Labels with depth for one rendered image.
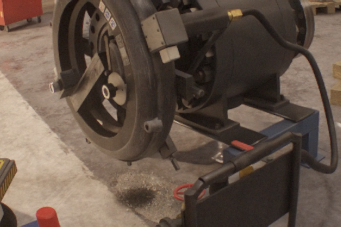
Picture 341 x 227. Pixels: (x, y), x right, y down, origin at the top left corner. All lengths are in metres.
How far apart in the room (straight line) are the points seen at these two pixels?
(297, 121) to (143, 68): 0.81
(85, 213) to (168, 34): 0.91
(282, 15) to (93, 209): 1.15
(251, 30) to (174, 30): 0.53
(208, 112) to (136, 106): 0.51
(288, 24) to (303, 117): 0.41
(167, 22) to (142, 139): 0.42
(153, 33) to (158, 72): 0.14
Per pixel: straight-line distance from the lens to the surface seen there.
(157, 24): 1.35
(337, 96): 2.85
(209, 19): 1.47
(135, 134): 1.57
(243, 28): 1.81
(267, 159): 1.22
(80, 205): 2.02
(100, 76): 1.64
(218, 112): 1.90
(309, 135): 2.12
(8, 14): 6.97
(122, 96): 1.55
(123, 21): 1.46
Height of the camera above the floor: 1.05
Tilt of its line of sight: 21 degrees down
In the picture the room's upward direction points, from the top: 6 degrees counter-clockwise
